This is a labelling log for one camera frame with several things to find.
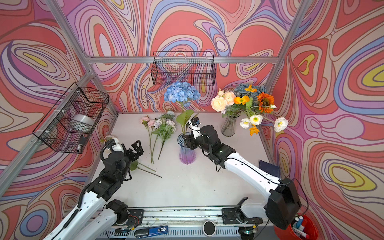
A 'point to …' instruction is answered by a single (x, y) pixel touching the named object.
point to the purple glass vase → (187, 156)
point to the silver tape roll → (82, 123)
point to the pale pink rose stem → (107, 138)
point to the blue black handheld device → (142, 233)
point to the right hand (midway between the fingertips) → (188, 136)
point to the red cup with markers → (302, 228)
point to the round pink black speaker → (209, 228)
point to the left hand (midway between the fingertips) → (136, 143)
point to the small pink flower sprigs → (164, 126)
